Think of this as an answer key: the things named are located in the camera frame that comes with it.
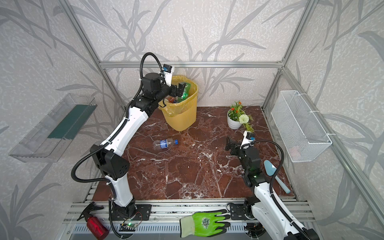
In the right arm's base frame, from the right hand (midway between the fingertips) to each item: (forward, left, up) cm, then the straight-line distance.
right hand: (235, 133), depth 80 cm
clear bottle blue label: (+3, +42, -15) cm, 45 cm away
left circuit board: (-40, +54, -21) cm, 71 cm away
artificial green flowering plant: (+20, -5, -7) cm, 22 cm away
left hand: (+20, +29, +23) cm, 43 cm away
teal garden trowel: (-13, -21, -18) cm, 31 cm away
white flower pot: (+17, -2, -14) cm, 22 cm away
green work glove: (-39, +17, -18) cm, 46 cm away
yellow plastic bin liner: (+15, +33, +4) cm, 36 cm away
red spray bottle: (-41, +67, -15) cm, 80 cm away
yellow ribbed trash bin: (+15, +30, -2) cm, 34 cm away
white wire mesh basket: (-12, -24, +15) cm, 31 cm away
